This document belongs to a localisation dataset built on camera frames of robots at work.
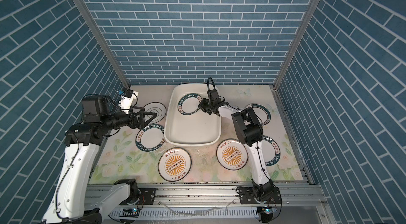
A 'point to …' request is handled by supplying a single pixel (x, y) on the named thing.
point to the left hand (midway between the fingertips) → (149, 111)
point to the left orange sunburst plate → (174, 164)
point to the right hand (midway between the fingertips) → (196, 103)
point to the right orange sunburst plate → (232, 155)
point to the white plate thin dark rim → (156, 107)
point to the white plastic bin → (185, 124)
